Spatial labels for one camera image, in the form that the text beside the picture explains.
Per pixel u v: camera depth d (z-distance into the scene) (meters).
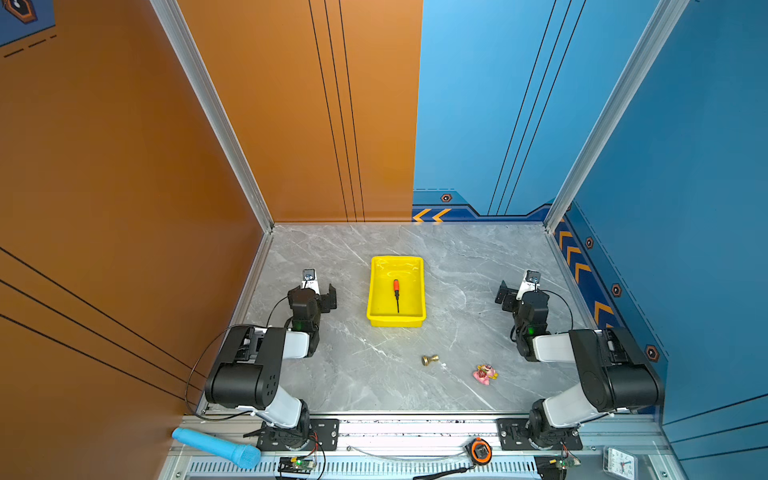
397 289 0.99
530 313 0.71
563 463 0.70
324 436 0.74
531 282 0.79
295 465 0.71
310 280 0.81
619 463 0.68
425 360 0.83
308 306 0.72
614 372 0.46
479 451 0.69
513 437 0.72
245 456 0.68
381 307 0.97
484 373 0.79
